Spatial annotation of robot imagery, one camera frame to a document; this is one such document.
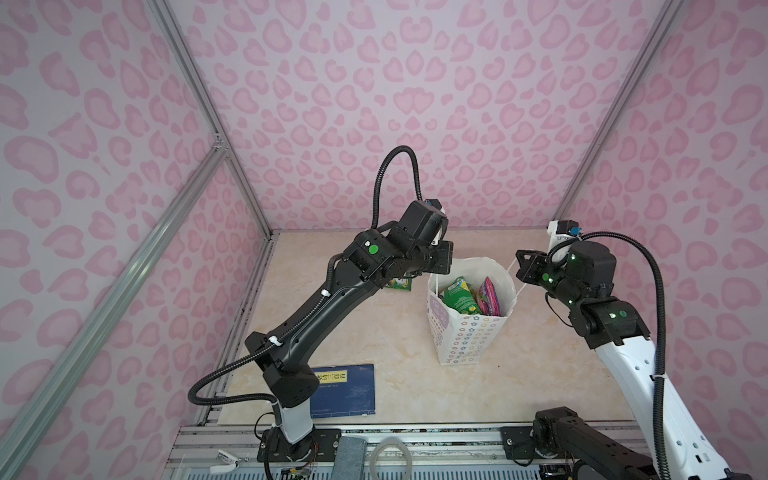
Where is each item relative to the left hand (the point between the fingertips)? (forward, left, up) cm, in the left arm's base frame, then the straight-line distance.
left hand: (451, 250), depth 65 cm
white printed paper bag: (-11, -4, -22) cm, 25 cm away
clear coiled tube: (-30, +14, -39) cm, 51 cm away
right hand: (+2, -16, -2) cm, 17 cm away
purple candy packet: (-3, -11, -15) cm, 19 cm away
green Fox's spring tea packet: (+1, -5, -20) cm, 21 cm away
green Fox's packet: (+16, +10, -36) cm, 41 cm away
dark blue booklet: (-18, +27, -37) cm, 50 cm away
